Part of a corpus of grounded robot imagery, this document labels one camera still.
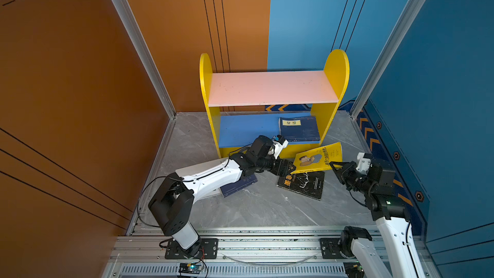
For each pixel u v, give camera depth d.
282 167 0.69
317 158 0.82
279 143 0.71
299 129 0.92
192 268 0.71
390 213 0.48
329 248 0.73
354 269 0.68
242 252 0.73
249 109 1.23
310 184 0.89
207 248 0.74
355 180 0.61
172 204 0.44
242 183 0.89
